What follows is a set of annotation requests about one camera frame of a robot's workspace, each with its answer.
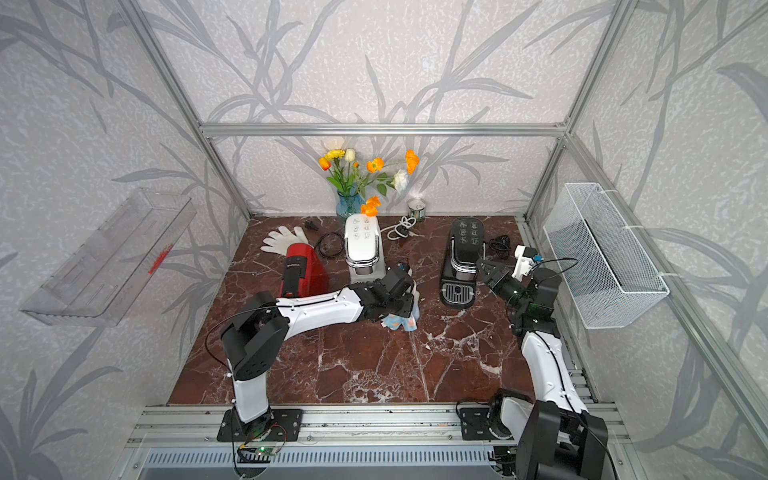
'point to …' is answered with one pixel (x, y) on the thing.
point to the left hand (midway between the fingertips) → (412, 303)
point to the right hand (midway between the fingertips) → (478, 263)
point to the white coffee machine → (364, 248)
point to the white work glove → (279, 242)
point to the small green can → (417, 210)
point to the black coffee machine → (466, 245)
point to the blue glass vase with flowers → (353, 181)
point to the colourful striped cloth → (408, 323)
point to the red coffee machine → (304, 273)
